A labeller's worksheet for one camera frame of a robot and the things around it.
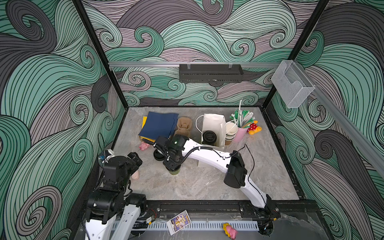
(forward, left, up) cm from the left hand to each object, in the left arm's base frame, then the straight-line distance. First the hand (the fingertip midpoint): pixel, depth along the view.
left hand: (132, 156), depth 66 cm
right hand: (+3, -18, -14) cm, 23 cm away
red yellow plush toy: (+32, -71, -18) cm, 79 cm away
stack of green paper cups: (+24, -52, -10) cm, 58 cm away
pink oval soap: (-1, +4, -22) cm, 23 cm away
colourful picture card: (-22, -22, -22) cm, 38 cm away
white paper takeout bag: (+23, -41, -3) cm, 47 cm away
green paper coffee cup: (+1, -18, -21) cm, 28 cm away
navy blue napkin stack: (+33, -5, -18) cm, 38 cm away
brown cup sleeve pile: (+37, -23, -21) cm, 48 cm away
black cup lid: (+18, -38, -10) cm, 43 cm away
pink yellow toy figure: (-25, -45, -20) cm, 55 cm away
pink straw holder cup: (+23, -58, -14) cm, 64 cm away
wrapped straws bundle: (+31, -60, -8) cm, 68 cm away
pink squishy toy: (+17, +3, -20) cm, 26 cm away
